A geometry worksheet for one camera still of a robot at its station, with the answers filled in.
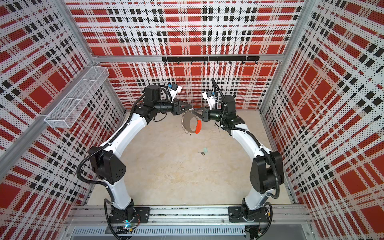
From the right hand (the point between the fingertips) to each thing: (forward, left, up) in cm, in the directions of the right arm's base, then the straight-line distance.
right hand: (193, 112), depth 74 cm
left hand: (+2, +2, +1) cm, 3 cm away
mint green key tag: (-3, -6, -34) cm, 34 cm away
